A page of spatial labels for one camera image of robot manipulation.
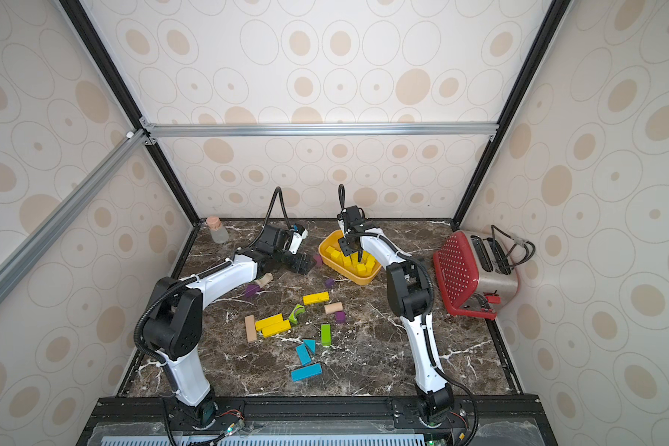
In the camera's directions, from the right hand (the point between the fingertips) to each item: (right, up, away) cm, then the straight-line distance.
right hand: (363, 242), depth 106 cm
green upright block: (-13, -29, -20) cm, 37 cm away
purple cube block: (-9, -25, -14) cm, 30 cm away
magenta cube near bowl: (-17, -7, -4) cm, 19 cm away
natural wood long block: (-37, -28, -18) cm, 50 cm away
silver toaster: (+39, -10, -22) cm, 46 cm away
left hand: (-17, -5, -14) cm, 23 cm away
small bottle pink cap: (-57, +8, 0) cm, 57 cm away
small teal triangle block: (-17, -31, -22) cm, 42 cm away
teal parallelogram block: (-20, -34, -23) cm, 45 cm away
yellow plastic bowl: (-2, -9, -4) cm, 10 cm away
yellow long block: (-16, -19, -11) cm, 28 cm away
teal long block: (-19, -38, -25) cm, 49 cm away
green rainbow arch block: (-23, -22, -14) cm, 35 cm away
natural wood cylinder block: (-11, -22, -14) cm, 28 cm away
